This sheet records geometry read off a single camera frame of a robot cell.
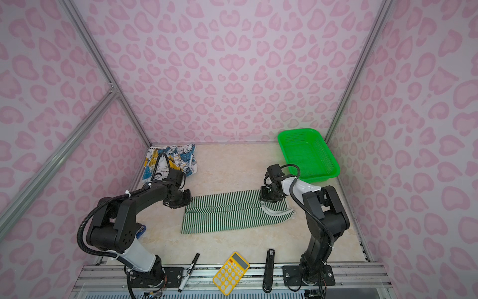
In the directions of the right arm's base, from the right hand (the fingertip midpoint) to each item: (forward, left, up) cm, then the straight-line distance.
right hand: (263, 196), depth 93 cm
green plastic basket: (+34, -29, -3) cm, 45 cm away
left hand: (-2, +36, -1) cm, 37 cm away
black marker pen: (-34, +31, -1) cm, 46 cm away
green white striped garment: (-7, +20, -2) cm, 21 cm away
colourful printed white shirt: (+24, +47, +1) cm, 53 cm away
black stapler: (-33, -1, 0) cm, 33 cm away
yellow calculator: (-33, +14, -1) cm, 36 cm away
